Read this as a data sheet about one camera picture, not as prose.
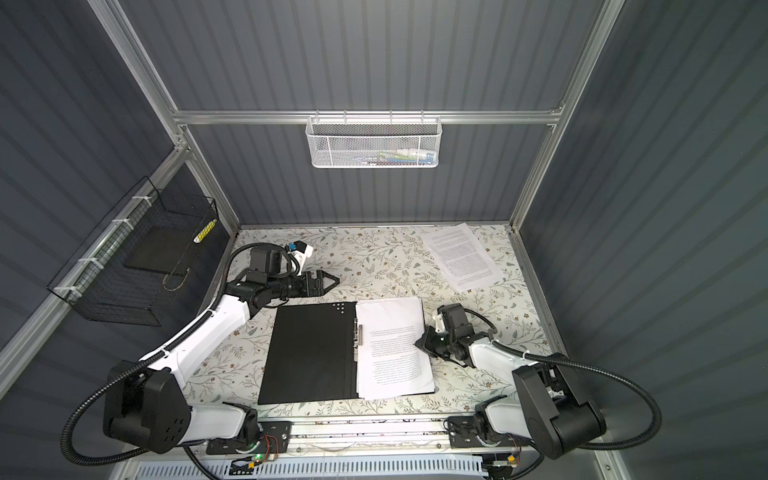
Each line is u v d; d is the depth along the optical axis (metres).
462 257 1.11
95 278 0.63
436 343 0.81
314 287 0.72
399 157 0.93
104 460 0.42
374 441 0.74
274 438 0.72
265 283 0.64
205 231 0.82
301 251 0.75
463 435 0.73
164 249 0.79
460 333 0.71
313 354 0.94
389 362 0.85
